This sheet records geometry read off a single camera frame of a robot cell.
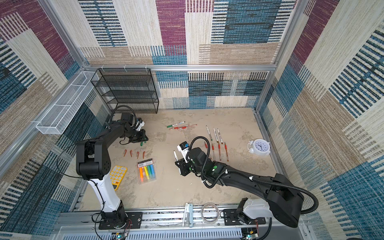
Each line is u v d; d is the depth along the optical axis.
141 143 1.02
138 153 0.97
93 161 0.52
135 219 0.73
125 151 0.98
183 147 0.69
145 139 0.94
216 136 1.05
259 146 0.97
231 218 0.73
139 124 0.85
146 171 0.88
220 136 1.05
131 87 1.08
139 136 0.87
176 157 0.76
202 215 0.74
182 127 1.11
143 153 0.97
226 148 0.99
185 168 0.68
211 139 1.02
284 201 0.41
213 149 0.99
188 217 0.73
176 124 1.12
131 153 0.97
